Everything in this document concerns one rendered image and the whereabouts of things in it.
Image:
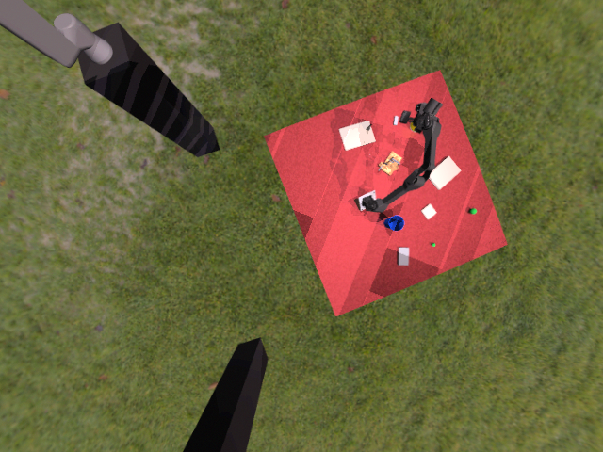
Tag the blue plastic cup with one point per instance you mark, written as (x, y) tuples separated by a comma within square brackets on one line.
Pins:
[(394, 223)]

